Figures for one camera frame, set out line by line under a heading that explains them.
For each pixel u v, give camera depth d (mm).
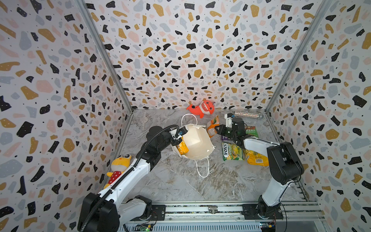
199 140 1017
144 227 702
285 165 496
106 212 382
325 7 714
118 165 822
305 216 750
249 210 742
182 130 626
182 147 838
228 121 872
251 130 1061
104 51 853
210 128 973
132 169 499
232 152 940
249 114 1162
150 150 602
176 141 647
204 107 1132
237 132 762
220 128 880
